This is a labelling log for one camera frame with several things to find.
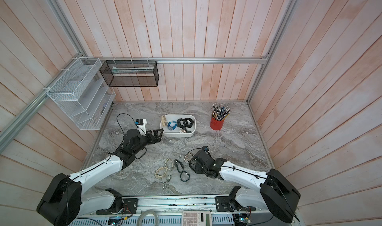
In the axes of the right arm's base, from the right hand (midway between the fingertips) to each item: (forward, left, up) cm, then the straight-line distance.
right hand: (198, 165), depth 86 cm
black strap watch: (+2, +14, +1) cm, 14 cm away
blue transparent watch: (+28, +19, +1) cm, 34 cm away
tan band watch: (0, +15, +1) cm, 15 cm away
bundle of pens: (+28, -13, +17) cm, 35 cm away
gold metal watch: (+6, +6, 0) cm, 8 cm away
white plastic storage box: (+20, +13, +5) cm, 24 cm away
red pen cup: (+26, -12, +6) cm, 29 cm away
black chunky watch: (+30, +14, +3) cm, 33 cm away
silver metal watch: (-11, +18, 0) cm, 21 cm away
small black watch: (-5, +7, +3) cm, 9 cm away
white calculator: (-26, +1, +2) cm, 26 cm away
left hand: (+14, +24, +15) cm, 31 cm away
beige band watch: (-7, +22, +1) cm, 23 cm away
